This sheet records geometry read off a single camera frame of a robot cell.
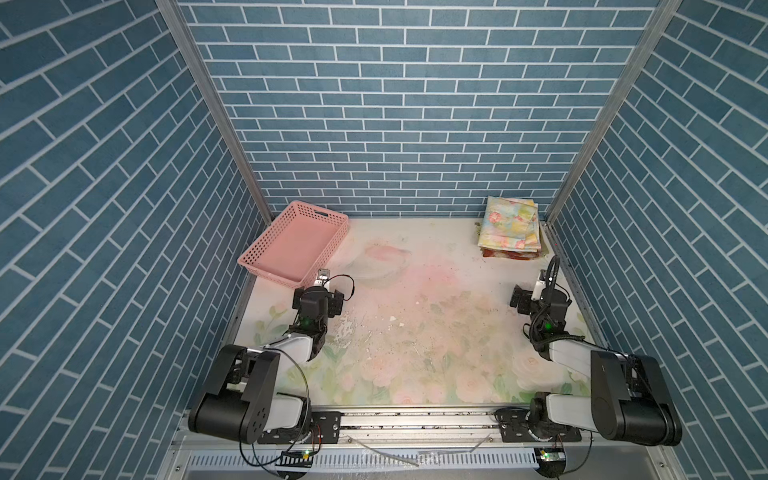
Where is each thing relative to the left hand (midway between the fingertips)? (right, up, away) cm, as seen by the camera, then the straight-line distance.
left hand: (320, 287), depth 92 cm
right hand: (+66, +1, -1) cm, 66 cm away
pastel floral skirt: (+66, +21, +17) cm, 71 cm away
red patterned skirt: (+70, +10, +13) cm, 72 cm away
